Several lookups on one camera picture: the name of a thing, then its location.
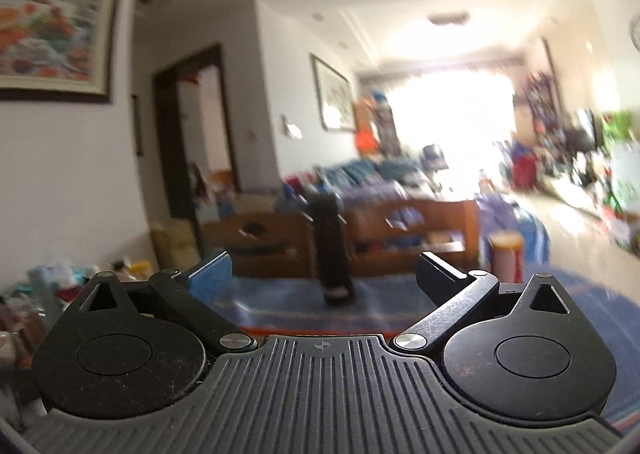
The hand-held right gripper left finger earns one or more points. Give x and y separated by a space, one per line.
212 279

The tall bookshelf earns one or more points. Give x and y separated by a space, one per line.
542 108

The wooden chair with oval hole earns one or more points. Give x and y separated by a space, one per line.
270 244

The blue patterned tablecloth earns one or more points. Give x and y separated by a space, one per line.
380 294

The large framed painting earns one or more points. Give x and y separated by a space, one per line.
50 23

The framed wall picture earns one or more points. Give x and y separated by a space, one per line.
334 93

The red cylindrical container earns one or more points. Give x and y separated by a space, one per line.
505 256

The ceiling lamp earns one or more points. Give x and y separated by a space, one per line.
448 18

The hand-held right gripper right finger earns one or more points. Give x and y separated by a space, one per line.
440 279

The sofa with blue cushions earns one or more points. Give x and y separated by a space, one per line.
365 176

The brown cardboard box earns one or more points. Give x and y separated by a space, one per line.
172 244

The black thermos flask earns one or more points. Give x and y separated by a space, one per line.
332 249

